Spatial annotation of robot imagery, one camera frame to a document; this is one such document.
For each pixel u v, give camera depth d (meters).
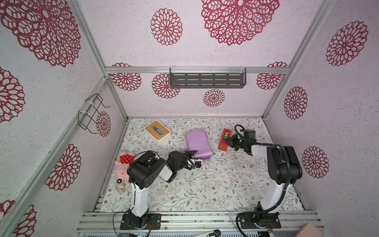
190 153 0.87
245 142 0.80
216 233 0.70
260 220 0.67
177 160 0.76
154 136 1.02
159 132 1.06
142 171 0.52
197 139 1.03
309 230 0.71
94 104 0.80
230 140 0.89
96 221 0.75
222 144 0.99
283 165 0.52
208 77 0.93
